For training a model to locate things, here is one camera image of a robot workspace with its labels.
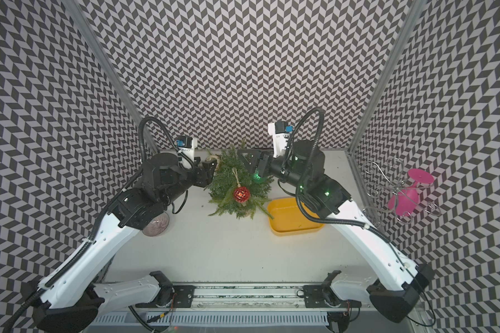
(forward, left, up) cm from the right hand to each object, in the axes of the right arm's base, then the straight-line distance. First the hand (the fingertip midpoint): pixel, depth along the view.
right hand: (247, 156), depth 58 cm
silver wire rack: (+11, -61, -29) cm, 69 cm away
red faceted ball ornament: (-5, +3, -12) cm, 13 cm away
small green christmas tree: (+2, +6, -9) cm, 11 cm away
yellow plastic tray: (+2, -16, -47) cm, 49 cm away
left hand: (+3, +13, -6) cm, 15 cm away
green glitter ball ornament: (0, -2, -11) cm, 11 cm away
